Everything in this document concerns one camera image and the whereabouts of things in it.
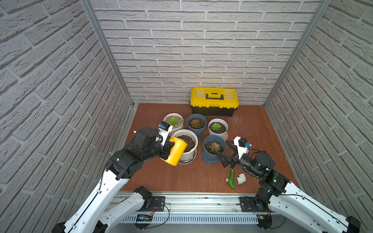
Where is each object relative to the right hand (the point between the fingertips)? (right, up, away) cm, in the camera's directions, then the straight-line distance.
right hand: (223, 146), depth 68 cm
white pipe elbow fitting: (+13, -21, +11) cm, 27 cm away
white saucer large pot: (-18, -14, +21) cm, 31 cm away
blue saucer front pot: (-4, -11, +19) cm, 22 cm away
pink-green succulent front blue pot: (-3, -4, +17) cm, 17 cm away
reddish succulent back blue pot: (-12, +10, +26) cm, 31 cm away
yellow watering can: (-22, -2, -2) cm, 23 cm away
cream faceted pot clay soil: (-23, +9, +24) cm, 34 cm away
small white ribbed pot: (+5, +5, +24) cm, 24 cm away
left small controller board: (-39, -37, +3) cm, 54 cm away
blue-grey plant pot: (-10, +4, +26) cm, 28 cm away
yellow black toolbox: (+6, +25, +32) cm, 41 cm away
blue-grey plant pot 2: (+1, +1, +21) cm, 21 cm away
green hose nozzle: (+7, -22, +12) cm, 26 cm away
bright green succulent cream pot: (-27, +12, +26) cm, 39 cm away
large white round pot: (-16, +1, +21) cm, 26 cm away
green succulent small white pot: (+1, +8, +25) cm, 27 cm away
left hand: (-25, +4, -2) cm, 25 cm away
